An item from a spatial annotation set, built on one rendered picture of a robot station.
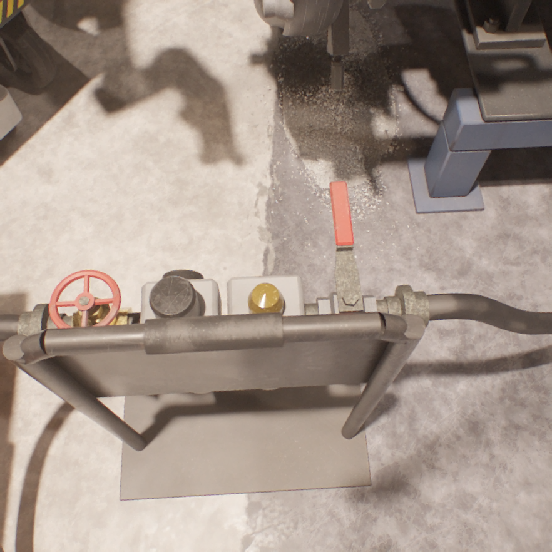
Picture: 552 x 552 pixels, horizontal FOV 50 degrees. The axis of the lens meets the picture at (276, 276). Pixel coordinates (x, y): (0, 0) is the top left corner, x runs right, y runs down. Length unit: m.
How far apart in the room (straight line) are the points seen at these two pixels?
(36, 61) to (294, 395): 0.87
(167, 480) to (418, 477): 0.42
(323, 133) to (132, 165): 0.42
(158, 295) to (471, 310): 0.34
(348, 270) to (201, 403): 0.51
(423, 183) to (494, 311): 0.62
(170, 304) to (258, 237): 0.62
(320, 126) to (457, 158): 0.34
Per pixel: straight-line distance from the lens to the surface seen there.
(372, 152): 1.33
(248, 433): 1.07
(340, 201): 0.68
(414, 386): 1.12
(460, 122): 1.10
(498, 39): 1.19
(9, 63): 1.46
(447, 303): 0.68
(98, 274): 0.64
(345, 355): 0.67
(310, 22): 0.96
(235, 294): 0.65
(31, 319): 0.69
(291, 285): 0.66
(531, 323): 0.80
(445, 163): 1.18
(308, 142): 1.33
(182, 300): 0.61
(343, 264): 0.66
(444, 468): 1.11
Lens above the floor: 1.06
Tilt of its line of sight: 65 degrees down
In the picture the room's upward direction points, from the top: straight up
